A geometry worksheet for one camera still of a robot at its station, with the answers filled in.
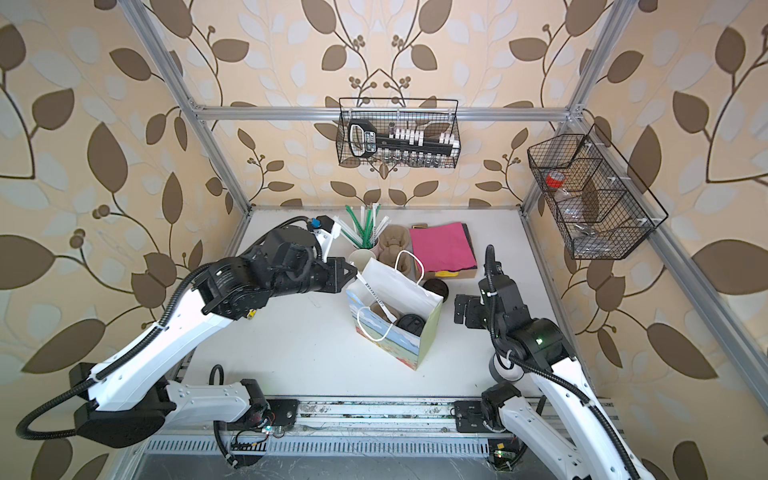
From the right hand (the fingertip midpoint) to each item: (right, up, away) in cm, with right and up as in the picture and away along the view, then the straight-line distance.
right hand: (476, 306), depth 72 cm
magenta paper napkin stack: (-3, +13, +29) cm, 32 cm away
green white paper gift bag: (-17, +2, +5) cm, 18 cm away
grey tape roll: (+9, -19, +5) cm, 22 cm away
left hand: (-27, +10, -10) cm, 30 cm away
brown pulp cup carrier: (-21, +16, +37) cm, 45 cm away
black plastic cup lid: (-15, -6, +6) cm, 17 cm away
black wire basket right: (+32, +24, +2) cm, 40 cm away
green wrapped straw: (-29, +18, +24) cm, 42 cm away
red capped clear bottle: (+28, +33, +17) cm, 47 cm away
